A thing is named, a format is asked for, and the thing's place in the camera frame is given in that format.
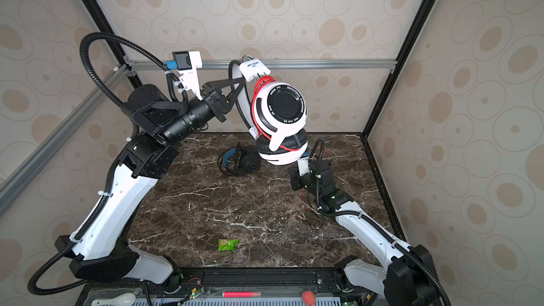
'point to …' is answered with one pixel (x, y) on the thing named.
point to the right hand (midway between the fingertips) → (291, 167)
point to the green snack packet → (229, 244)
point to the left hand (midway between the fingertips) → (243, 79)
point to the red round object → (308, 298)
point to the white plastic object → (127, 299)
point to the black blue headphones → (239, 160)
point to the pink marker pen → (241, 294)
